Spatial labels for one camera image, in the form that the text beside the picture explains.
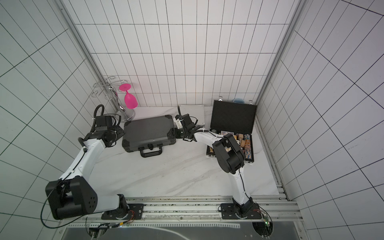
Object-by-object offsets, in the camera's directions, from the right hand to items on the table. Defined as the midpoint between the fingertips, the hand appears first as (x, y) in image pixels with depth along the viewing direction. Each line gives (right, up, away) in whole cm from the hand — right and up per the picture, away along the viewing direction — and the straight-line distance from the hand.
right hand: (173, 130), depth 96 cm
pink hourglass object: (-30, +21, +4) cm, 37 cm away
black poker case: (-17, -3, +2) cm, 17 cm away
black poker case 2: (+43, +7, +2) cm, 43 cm away
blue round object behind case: (+50, +22, +19) cm, 57 cm away
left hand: (-30, -2, -11) cm, 32 cm away
